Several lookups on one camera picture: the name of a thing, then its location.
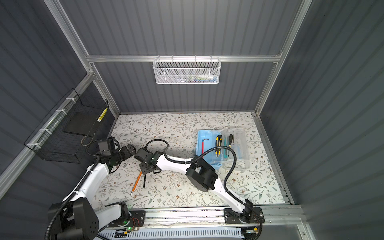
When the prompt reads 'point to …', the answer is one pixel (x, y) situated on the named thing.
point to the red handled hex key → (203, 146)
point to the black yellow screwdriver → (230, 140)
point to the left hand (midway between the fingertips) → (127, 151)
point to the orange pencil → (136, 181)
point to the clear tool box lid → (234, 138)
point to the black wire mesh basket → (64, 135)
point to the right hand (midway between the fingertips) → (146, 169)
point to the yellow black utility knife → (218, 139)
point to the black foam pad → (85, 123)
